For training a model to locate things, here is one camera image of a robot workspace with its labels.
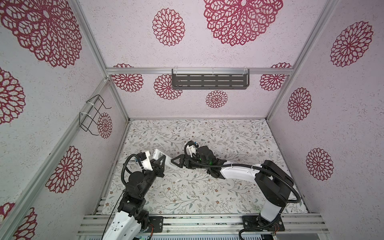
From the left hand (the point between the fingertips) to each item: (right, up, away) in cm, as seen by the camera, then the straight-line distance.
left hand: (163, 158), depth 75 cm
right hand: (+5, -1, +4) cm, 7 cm away
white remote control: (-2, +3, -6) cm, 7 cm away
